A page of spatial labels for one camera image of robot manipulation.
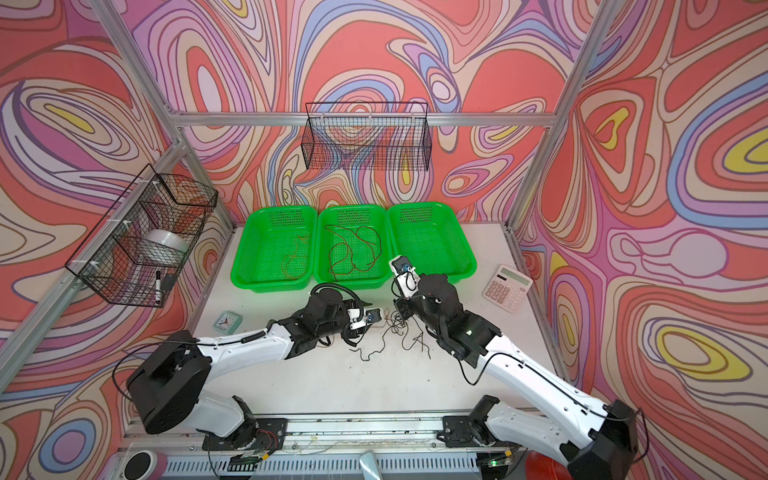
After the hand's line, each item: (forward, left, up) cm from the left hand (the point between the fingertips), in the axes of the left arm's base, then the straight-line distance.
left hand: (374, 307), depth 84 cm
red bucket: (-37, -40, -10) cm, 55 cm away
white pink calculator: (+12, -45, -9) cm, 47 cm away
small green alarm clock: (0, +46, -9) cm, 47 cm away
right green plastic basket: (+36, -21, -10) cm, 43 cm away
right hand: (-1, -7, +13) cm, 15 cm away
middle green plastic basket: (+31, +9, -10) cm, 34 cm away
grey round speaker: (-37, +51, -6) cm, 63 cm away
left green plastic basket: (+31, +38, -10) cm, 50 cm away
